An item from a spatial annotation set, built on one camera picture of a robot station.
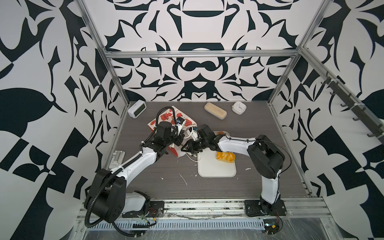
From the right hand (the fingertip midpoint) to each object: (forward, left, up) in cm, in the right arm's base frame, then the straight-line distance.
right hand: (183, 148), depth 86 cm
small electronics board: (-35, -42, -10) cm, 56 cm away
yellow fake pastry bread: (-3, -25, -4) cm, 26 cm away
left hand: (+8, 0, +9) cm, 12 cm away
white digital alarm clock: (+32, +34, -1) cm, 46 cm away
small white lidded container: (+37, -40, -7) cm, 55 cm away
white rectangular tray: (-7, -14, -10) cm, 19 cm away
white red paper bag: (+4, -1, +18) cm, 19 cm away
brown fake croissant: (+14, -24, -7) cm, 29 cm away
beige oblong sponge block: (+34, -22, -6) cm, 41 cm away
